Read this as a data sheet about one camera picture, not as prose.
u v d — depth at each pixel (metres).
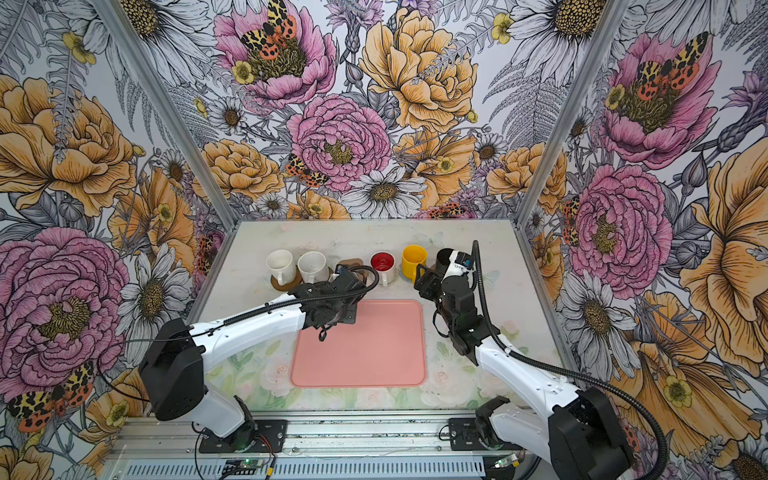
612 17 0.72
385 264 1.02
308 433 0.76
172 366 0.43
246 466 0.70
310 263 0.99
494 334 0.55
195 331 0.46
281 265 0.98
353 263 1.09
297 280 1.03
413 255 1.00
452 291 0.62
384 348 0.90
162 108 0.87
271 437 0.74
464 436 0.74
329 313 0.61
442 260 0.99
